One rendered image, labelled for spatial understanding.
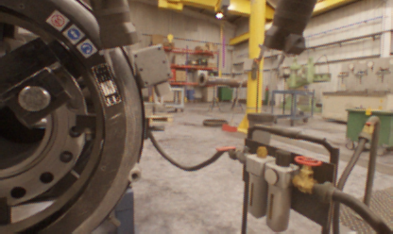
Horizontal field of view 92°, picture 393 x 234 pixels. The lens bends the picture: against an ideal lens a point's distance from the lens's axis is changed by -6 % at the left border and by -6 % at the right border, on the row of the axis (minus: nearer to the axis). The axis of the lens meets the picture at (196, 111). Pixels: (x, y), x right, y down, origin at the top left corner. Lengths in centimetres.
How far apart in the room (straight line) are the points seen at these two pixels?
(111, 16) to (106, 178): 38
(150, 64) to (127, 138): 21
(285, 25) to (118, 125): 45
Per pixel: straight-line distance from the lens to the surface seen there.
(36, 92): 44
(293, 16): 47
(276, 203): 76
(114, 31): 48
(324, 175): 71
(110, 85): 53
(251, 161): 78
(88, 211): 61
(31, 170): 71
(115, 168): 57
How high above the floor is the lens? 69
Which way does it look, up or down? 5 degrees down
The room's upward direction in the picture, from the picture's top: 2 degrees clockwise
